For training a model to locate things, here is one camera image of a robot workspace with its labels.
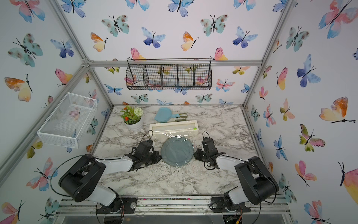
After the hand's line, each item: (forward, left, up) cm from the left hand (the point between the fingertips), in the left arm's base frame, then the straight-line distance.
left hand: (164, 156), depth 91 cm
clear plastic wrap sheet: (+3, -10, +3) cm, 10 cm away
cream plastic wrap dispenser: (+15, +2, +6) cm, 17 cm away
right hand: (+1, -21, +1) cm, 21 cm away
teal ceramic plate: (+2, -9, +2) cm, 9 cm away
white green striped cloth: (+34, -13, -1) cm, 37 cm away
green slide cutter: (+17, -21, +6) cm, 28 cm away
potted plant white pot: (+20, +20, +16) cm, 32 cm away
